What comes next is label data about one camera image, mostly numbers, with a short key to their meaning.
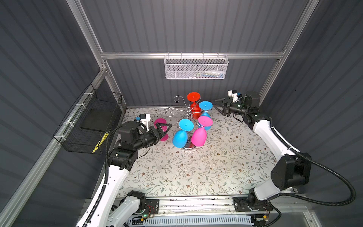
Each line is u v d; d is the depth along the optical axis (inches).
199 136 30.1
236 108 26.7
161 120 35.9
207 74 35.9
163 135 22.7
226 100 26.8
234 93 29.2
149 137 22.5
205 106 29.8
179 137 29.0
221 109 29.2
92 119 29.0
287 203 29.9
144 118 24.4
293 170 17.2
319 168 15.7
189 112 29.6
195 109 33.2
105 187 16.3
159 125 23.1
